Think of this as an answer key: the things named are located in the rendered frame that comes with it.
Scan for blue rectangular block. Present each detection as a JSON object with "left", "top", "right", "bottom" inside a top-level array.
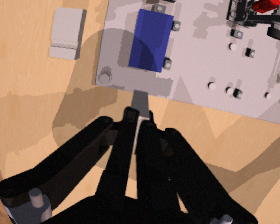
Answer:
[{"left": 128, "top": 9, "right": 174, "bottom": 73}]

